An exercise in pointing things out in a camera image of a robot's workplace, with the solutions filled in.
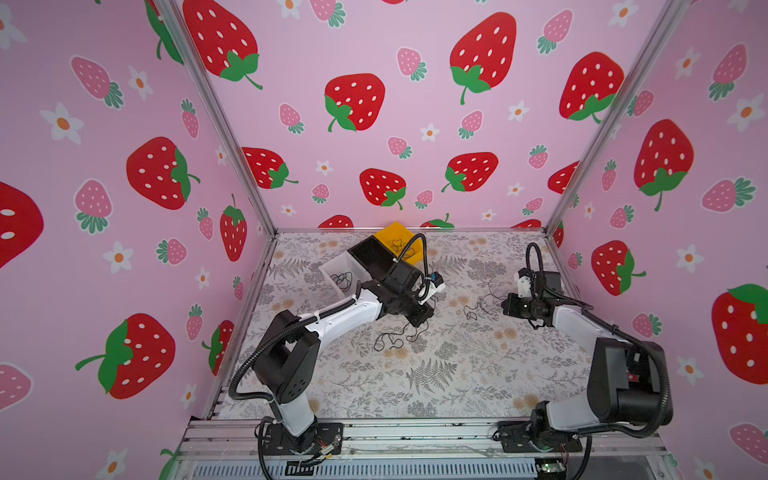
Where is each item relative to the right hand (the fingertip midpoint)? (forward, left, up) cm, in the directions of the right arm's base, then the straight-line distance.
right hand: (504, 303), depth 93 cm
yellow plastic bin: (+24, +38, +2) cm, 45 cm away
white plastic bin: (+11, +55, 0) cm, 56 cm away
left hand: (-10, +22, +6) cm, 25 cm away
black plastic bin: (+15, +45, 0) cm, 47 cm away
